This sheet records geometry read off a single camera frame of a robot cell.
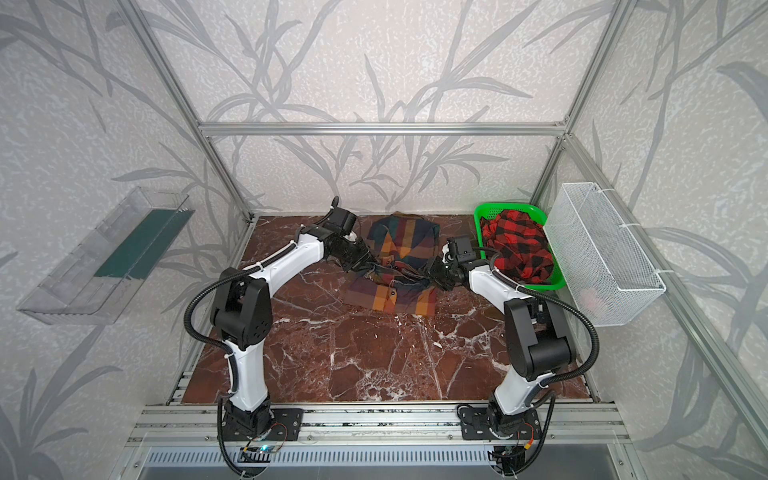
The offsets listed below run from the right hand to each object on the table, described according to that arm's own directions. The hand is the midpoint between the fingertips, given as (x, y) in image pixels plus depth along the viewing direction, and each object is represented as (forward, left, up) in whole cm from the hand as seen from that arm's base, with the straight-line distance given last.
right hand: (423, 264), depth 93 cm
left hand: (+2, +14, +4) cm, 14 cm away
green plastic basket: (-3, -44, -5) cm, 44 cm away
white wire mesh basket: (-17, -36, +25) cm, 47 cm away
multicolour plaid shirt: (-6, +8, -2) cm, 10 cm away
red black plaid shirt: (+8, -35, -3) cm, 36 cm away
